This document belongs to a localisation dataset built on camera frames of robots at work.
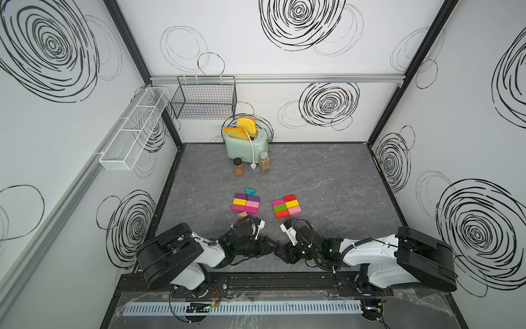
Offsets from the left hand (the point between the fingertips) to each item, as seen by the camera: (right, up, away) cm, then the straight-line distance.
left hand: (276, 251), depth 80 cm
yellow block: (-17, +16, +17) cm, 29 cm away
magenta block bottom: (+2, +16, +16) cm, 23 cm away
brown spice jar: (-18, +33, +22) cm, 43 cm away
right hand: (0, -1, -1) cm, 1 cm away
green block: (+2, +14, +14) cm, 20 cm away
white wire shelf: (-55, +38, -9) cm, 67 cm away
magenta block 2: (-11, +13, +13) cm, 22 cm away
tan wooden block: (-15, +11, +11) cm, 21 cm away
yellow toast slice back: (-13, +54, +22) cm, 60 cm away
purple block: (-16, +18, +19) cm, 31 cm away
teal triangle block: (-12, +20, +18) cm, 30 cm away
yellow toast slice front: (-18, +49, +16) cm, 55 cm away
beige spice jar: (-5, +35, +22) cm, 42 cm away
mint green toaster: (-17, +42, +21) cm, 50 cm away
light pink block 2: (+9, +13, +13) cm, 20 cm away
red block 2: (+3, +11, +12) cm, 17 cm away
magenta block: (-17, +14, +14) cm, 26 cm away
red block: (+8, +18, +17) cm, 26 cm away
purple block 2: (-10, +17, +18) cm, 27 cm away
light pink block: (-9, +15, +14) cm, 23 cm away
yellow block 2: (+7, +15, +14) cm, 22 cm away
